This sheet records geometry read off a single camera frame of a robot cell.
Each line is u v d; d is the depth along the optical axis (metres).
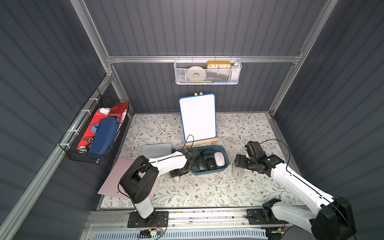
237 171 0.87
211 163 0.91
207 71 0.88
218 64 0.87
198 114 0.87
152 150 0.99
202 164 0.91
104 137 0.68
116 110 0.79
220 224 0.73
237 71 0.85
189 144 0.95
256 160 0.63
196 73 0.84
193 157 0.77
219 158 0.93
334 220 0.39
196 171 0.89
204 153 0.94
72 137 0.63
